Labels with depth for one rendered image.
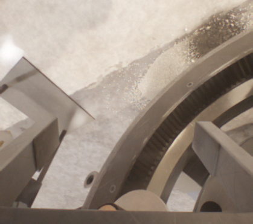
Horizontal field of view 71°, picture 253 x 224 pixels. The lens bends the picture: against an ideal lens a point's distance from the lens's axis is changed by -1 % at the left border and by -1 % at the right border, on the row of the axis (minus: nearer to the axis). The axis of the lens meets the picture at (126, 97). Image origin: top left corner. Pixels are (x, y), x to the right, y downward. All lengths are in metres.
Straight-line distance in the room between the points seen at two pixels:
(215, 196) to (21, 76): 0.82
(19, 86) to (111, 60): 0.46
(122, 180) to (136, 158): 0.04
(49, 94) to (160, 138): 0.66
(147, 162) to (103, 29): 0.48
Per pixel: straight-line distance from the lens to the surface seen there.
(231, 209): 0.35
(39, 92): 0.92
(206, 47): 0.68
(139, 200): 0.25
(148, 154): 0.33
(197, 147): 0.17
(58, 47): 0.76
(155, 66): 0.70
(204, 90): 0.35
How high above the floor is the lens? 0.62
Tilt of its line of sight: 51 degrees down
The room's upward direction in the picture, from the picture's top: 168 degrees counter-clockwise
